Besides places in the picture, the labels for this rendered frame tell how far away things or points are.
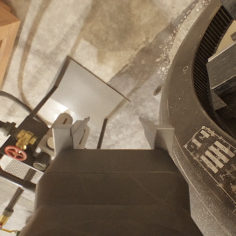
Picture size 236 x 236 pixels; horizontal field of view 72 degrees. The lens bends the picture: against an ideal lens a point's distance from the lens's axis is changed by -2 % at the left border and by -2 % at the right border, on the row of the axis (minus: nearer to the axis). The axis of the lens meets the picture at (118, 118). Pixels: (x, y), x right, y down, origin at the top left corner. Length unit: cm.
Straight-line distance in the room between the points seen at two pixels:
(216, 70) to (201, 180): 14
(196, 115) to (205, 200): 11
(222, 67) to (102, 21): 66
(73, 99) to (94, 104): 13
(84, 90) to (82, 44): 25
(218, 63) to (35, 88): 99
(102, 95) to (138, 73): 24
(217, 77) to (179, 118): 8
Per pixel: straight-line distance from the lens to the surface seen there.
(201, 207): 19
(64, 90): 102
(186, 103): 28
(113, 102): 97
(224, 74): 24
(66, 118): 77
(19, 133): 68
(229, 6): 26
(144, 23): 82
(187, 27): 85
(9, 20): 89
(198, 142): 22
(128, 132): 113
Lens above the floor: 81
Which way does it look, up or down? 51 degrees down
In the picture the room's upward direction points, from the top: 170 degrees counter-clockwise
